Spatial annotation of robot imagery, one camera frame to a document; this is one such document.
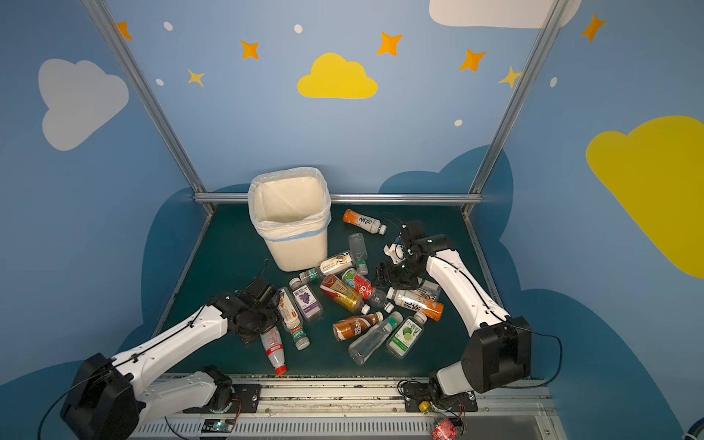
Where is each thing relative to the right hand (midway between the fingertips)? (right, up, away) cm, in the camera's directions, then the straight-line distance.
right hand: (388, 282), depth 81 cm
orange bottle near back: (-7, +20, +31) cm, 37 cm away
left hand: (-33, -13, +2) cm, 36 cm away
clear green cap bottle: (-7, -20, +1) cm, 21 cm away
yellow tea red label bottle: (-14, -6, +8) cm, 17 cm away
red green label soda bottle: (-6, -4, +10) cm, 13 cm away
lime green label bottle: (+6, -17, +2) cm, 18 cm away
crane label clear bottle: (-25, 0, +16) cm, 29 cm away
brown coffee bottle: (-12, -14, +1) cm, 19 cm away
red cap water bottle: (-34, -19, -1) cm, 39 cm away
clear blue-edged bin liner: (-34, +26, +20) cm, 48 cm away
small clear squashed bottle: (-9, +7, +21) cm, 24 cm away
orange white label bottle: (+10, -8, +8) cm, 15 cm away
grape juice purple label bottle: (-26, -8, +10) cm, 29 cm away
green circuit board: (-47, -37, -9) cm, 60 cm away
